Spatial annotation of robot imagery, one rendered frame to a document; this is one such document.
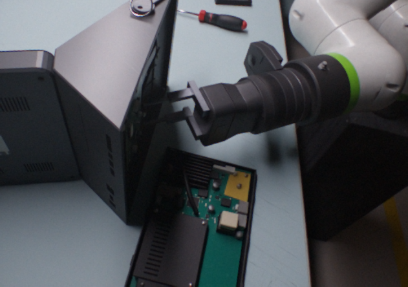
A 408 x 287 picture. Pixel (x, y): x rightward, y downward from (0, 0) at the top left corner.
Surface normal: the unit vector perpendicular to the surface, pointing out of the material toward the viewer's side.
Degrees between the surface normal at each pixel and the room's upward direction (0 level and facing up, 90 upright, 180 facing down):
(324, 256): 0
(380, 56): 16
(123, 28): 0
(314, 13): 56
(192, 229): 0
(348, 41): 44
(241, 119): 90
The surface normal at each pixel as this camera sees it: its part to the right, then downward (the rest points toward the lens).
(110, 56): 0.14, -0.58
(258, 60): -0.91, 0.24
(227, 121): 0.39, 0.78
